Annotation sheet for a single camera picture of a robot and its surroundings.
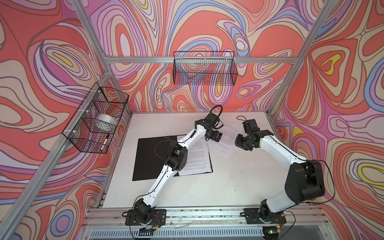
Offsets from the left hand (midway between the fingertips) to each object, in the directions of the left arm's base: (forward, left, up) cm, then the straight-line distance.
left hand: (216, 134), depth 104 cm
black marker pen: (-22, +60, +23) cm, 68 cm away
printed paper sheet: (-18, +13, -2) cm, 23 cm away
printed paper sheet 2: (-4, -8, -3) cm, 9 cm away
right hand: (-14, -11, +7) cm, 19 cm away
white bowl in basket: (-11, +60, +29) cm, 68 cm away
